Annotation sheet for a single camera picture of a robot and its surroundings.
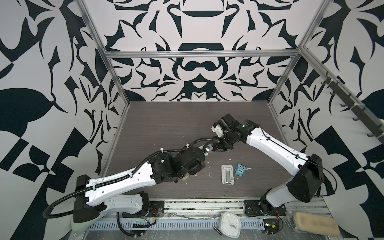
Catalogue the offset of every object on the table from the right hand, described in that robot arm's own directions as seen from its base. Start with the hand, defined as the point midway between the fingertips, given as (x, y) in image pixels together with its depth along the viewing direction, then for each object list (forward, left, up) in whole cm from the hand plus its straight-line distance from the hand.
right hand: (211, 148), depth 77 cm
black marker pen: (-33, -1, -16) cm, 36 cm away
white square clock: (-31, -6, -13) cm, 34 cm away
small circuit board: (-31, -27, -18) cm, 45 cm away
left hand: (-5, +7, +8) cm, 11 cm away
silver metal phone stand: (-8, -9, -15) cm, 19 cm away
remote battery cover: (-9, +14, -15) cm, 23 cm away
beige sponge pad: (-31, -45, -14) cm, 56 cm away
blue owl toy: (-5, -17, -16) cm, 24 cm away
